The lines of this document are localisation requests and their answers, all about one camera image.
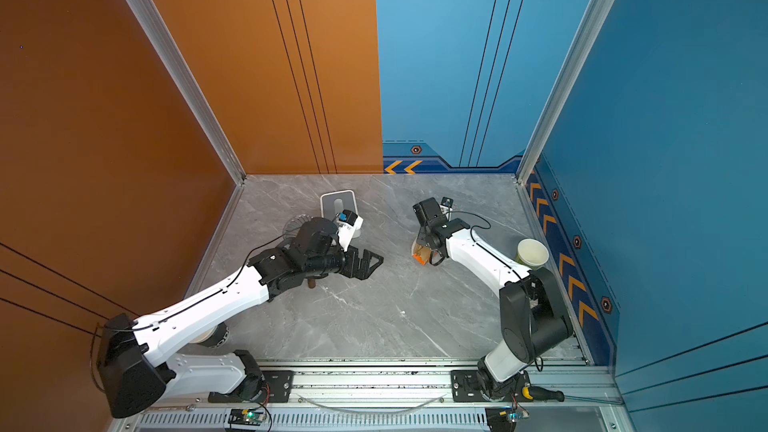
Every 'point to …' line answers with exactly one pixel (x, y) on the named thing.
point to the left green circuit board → (248, 416)
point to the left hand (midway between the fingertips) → (372, 253)
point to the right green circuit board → (504, 418)
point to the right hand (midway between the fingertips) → (429, 236)
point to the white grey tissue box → (332, 203)
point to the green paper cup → (531, 253)
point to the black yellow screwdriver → (542, 394)
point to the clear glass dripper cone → (292, 228)
